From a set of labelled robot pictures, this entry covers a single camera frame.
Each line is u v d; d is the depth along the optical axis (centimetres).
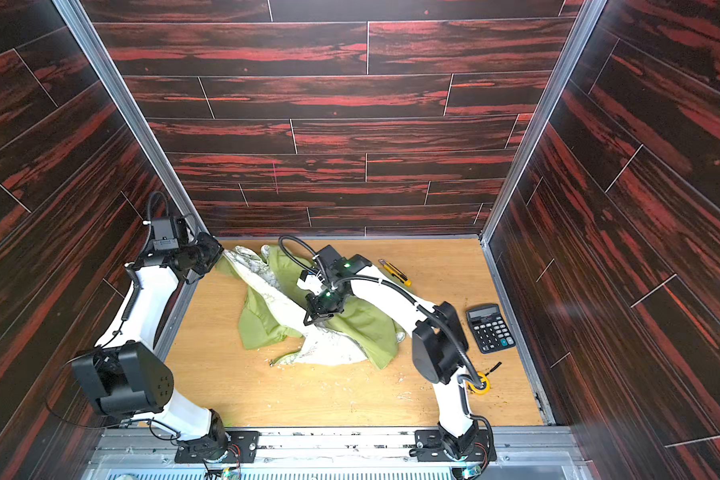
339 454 72
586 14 66
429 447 73
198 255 71
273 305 80
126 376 44
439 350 50
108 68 75
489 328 93
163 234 63
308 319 78
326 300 72
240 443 74
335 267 68
